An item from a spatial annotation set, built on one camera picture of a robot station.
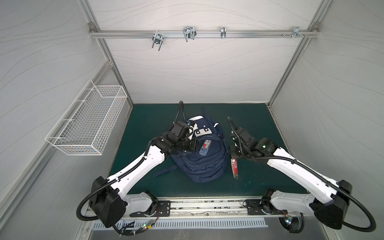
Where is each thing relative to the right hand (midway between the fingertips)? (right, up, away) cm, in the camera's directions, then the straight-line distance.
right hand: (234, 146), depth 77 cm
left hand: (-17, +2, 0) cm, 18 cm away
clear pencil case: (-15, -3, +9) cm, 17 cm away
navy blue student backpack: (-13, -10, +3) cm, 17 cm away
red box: (0, -10, -1) cm, 10 cm away
